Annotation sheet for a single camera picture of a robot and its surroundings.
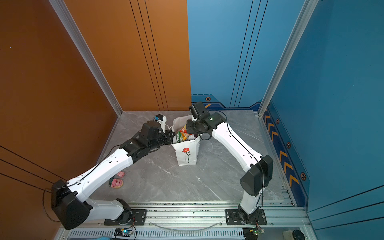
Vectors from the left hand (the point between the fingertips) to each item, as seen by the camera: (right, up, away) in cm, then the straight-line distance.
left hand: (177, 132), depth 77 cm
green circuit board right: (+36, -48, -6) cm, 60 cm away
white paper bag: (+5, -10, 0) cm, 11 cm away
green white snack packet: (+1, -3, +2) cm, 3 cm away
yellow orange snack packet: (+4, -3, +4) cm, 6 cm away
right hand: (+6, +2, +2) cm, 6 cm away
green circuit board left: (-25, -48, -6) cm, 54 cm away
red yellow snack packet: (+4, +1, +2) cm, 4 cm away
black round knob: (+52, -42, -16) cm, 69 cm away
